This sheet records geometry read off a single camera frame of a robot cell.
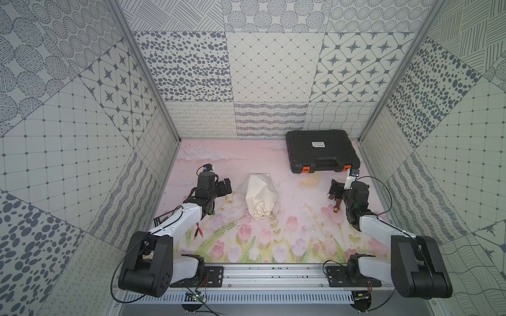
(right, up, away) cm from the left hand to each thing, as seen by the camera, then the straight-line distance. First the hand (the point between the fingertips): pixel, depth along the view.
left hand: (217, 179), depth 90 cm
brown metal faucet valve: (+56, -14, +1) cm, 57 cm away
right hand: (+59, -2, +1) cm, 59 cm away
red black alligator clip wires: (-9, -22, -4) cm, 24 cm away
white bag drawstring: (+20, -13, -8) cm, 25 cm away
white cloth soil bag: (+20, -7, -2) cm, 21 cm away
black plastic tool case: (+57, +15, +17) cm, 61 cm away
